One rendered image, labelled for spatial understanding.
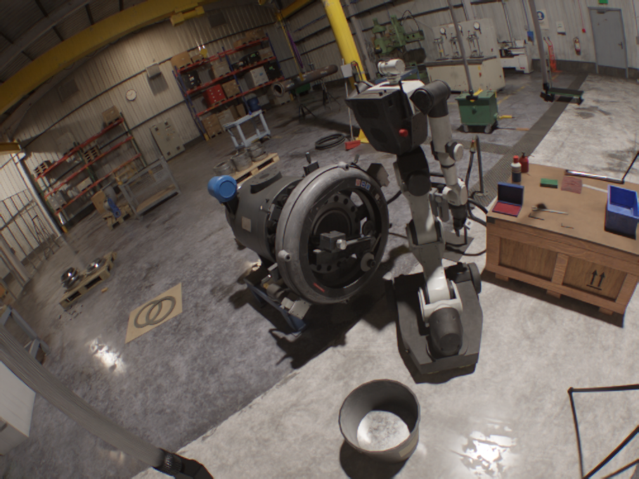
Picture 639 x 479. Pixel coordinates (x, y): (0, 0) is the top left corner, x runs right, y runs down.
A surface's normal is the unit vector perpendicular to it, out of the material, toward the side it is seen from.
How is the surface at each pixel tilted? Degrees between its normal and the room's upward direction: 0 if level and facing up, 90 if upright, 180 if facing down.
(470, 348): 0
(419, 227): 51
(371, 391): 87
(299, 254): 90
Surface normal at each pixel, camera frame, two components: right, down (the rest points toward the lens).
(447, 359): -0.11, 0.58
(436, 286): -0.34, -0.59
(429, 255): -0.33, -0.39
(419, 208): -0.23, 0.19
